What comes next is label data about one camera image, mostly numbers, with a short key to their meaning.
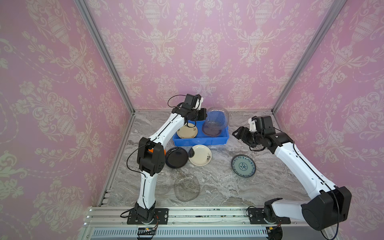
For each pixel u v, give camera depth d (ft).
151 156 1.74
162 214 2.44
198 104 2.48
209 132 3.49
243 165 3.01
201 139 3.38
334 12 2.30
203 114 2.61
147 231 2.41
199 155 3.13
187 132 3.42
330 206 1.25
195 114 2.53
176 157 3.10
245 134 2.31
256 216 2.39
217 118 2.96
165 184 2.79
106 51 2.82
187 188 2.73
